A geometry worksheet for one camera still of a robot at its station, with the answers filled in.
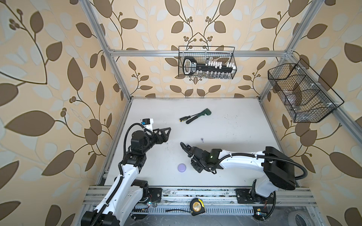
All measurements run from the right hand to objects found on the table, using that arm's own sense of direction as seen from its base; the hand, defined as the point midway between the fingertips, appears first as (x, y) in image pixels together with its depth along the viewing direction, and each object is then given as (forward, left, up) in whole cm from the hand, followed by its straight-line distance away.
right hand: (195, 163), depth 83 cm
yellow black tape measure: (-22, +1, 0) cm, 22 cm away
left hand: (+13, +17, +18) cm, 28 cm away
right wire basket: (+20, -59, +32) cm, 70 cm away
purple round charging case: (-2, +8, -2) cm, 9 cm away
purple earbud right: (+17, -6, -3) cm, 18 cm away
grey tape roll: (-28, -49, -3) cm, 56 cm away
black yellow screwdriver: (+34, +6, 0) cm, 35 cm away
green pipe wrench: (+41, -12, -1) cm, 43 cm away
